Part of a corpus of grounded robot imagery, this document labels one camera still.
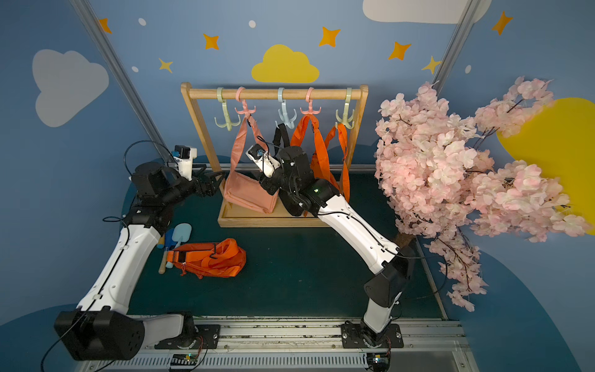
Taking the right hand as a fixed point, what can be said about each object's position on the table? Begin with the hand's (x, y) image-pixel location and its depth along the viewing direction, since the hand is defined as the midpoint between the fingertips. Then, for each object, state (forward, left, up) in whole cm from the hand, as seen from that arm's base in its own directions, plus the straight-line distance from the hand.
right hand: (264, 163), depth 70 cm
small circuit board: (-48, +23, -42) cm, 68 cm away
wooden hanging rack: (+3, +20, -35) cm, 41 cm away
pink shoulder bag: (+13, +15, -28) cm, 35 cm away
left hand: (-1, +16, -1) cm, 16 cm away
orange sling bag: (-17, +17, -34) cm, 41 cm away
